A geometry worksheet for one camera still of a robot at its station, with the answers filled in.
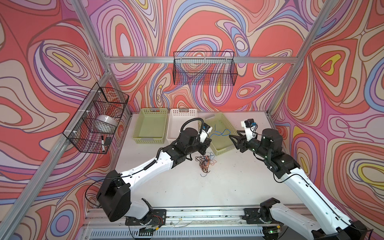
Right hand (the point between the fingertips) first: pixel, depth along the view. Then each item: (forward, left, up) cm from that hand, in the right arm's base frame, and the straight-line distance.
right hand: (234, 137), depth 73 cm
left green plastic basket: (+32, +54, -28) cm, 68 cm away
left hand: (+1, +11, -3) cm, 11 cm away
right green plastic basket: (+2, +6, +2) cm, 7 cm away
